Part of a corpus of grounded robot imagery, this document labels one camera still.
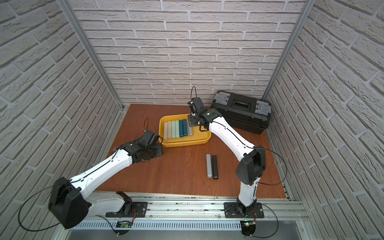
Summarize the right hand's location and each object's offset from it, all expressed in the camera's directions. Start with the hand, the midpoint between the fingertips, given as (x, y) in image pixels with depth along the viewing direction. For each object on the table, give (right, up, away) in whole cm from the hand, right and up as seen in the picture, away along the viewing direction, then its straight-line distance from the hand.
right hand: (196, 118), depth 83 cm
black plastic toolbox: (+30, +4, +12) cm, 32 cm away
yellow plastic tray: (+1, -13, +16) cm, 21 cm away
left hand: (-19, -17, -1) cm, 26 cm away
